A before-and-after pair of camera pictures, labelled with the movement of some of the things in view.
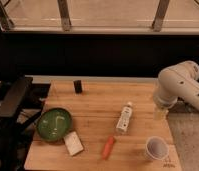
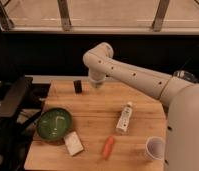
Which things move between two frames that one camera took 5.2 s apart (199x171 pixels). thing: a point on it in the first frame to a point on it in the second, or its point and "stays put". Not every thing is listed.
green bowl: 53,124 stays put
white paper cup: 157,147 stays put
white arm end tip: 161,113 to 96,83
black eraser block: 77,86 stays put
